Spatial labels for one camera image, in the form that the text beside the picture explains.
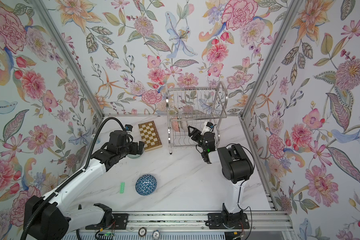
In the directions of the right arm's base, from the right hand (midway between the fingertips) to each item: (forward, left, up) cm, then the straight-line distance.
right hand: (190, 128), depth 96 cm
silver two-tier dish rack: (+29, +2, -7) cm, 30 cm away
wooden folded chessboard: (0, +28, -10) cm, 30 cm away
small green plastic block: (-36, +38, -12) cm, 53 cm away
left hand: (-17, +29, +6) cm, 34 cm away
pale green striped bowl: (-17, +34, -9) cm, 39 cm away
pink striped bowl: (+3, +4, -1) cm, 6 cm away
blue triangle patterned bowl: (-33, +25, -12) cm, 43 cm away
